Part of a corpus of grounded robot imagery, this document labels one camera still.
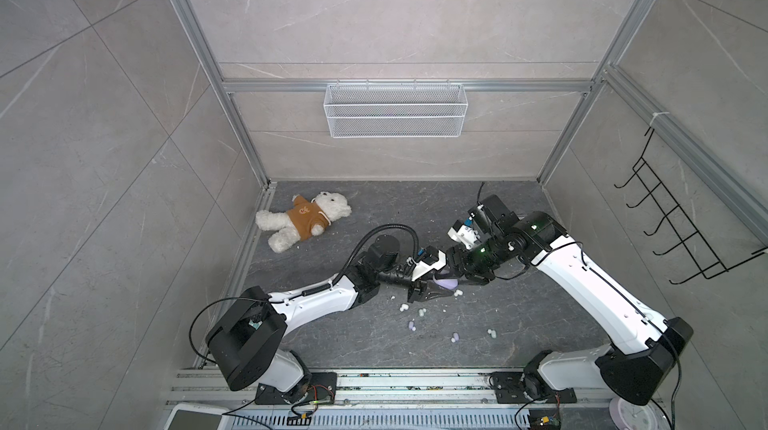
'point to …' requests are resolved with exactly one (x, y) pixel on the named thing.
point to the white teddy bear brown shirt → (305, 218)
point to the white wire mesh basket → (396, 111)
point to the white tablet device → (199, 416)
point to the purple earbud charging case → (449, 283)
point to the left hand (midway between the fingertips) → (451, 280)
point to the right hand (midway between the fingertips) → (444, 275)
